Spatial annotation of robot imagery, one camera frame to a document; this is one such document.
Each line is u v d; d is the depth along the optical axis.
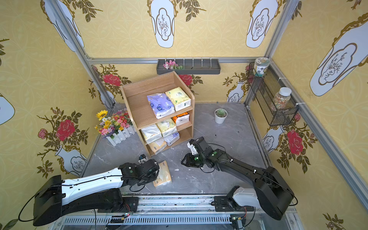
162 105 0.70
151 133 0.76
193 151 0.75
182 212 0.72
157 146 0.90
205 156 0.64
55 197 0.41
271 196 0.41
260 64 0.84
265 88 0.98
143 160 0.74
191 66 0.92
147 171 0.62
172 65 0.88
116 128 0.90
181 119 0.82
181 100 0.72
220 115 1.03
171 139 0.90
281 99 0.65
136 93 0.83
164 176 0.78
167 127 0.79
